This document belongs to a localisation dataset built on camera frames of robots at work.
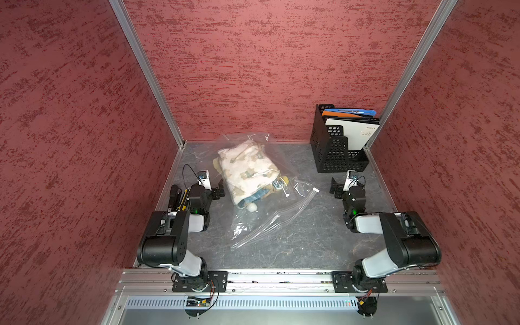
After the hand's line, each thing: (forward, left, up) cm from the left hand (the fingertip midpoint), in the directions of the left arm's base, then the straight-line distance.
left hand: (212, 183), depth 94 cm
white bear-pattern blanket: (+8, -15, +2) cm, 17 cm away
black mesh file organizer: (+22, -60, +2) cm, 64 cm away
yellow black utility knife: (-9, +13, -5) cm, 17 cm away
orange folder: (+30, -55, +19) cm, 65 cm away
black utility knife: (-5, +18, -5) cm, 20 cm away
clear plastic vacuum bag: (-15, -23, -7) cm, 28 cm away
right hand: (+1, -62, +1) cm, 62 cm away
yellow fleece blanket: (-3, -28, -1) cm, 29 cm away
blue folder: (+28, -70, +21) cm, 78 cm away
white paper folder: (+20, -70, +14) cm, 75 cm away
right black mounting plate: (-39, -54, -6) cm, 67 cm away
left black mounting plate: (-40, -6, -7) cm, 41 cm away
